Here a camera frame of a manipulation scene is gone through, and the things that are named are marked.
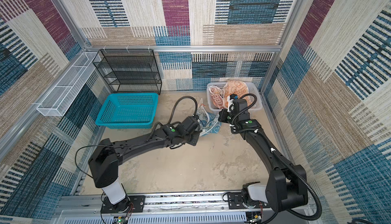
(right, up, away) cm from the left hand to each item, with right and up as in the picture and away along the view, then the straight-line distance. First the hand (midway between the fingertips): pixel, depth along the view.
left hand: (197, 134), depth 83 cm
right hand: (+12, +11, 0) cm, 16 cm away
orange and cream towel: (+30, +29, +28) cm, 50 cm away
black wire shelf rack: (-47, +40, +25) cm, 67 cm away
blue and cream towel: (+7, +6, +13) cm, 16 cm away
